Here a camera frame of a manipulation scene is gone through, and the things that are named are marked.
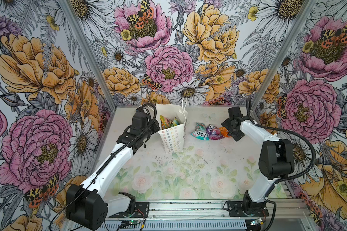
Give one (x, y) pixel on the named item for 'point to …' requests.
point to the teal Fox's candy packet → (200, 132)
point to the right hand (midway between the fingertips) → (228, 133)
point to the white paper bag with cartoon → (171, 120)
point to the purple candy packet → (214, 132)
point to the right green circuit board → (256, 222)
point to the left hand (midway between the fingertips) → (158, 126)
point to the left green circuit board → (133, 222)
